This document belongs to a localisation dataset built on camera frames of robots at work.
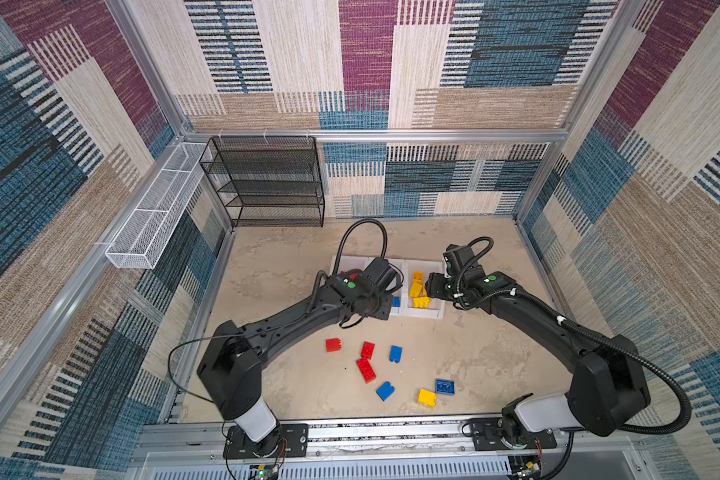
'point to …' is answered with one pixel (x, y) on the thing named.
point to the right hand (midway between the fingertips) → (435, 290)
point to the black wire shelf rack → (267, 181)
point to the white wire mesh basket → (140, 241)
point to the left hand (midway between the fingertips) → (385, 301)
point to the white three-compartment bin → (411, 299)
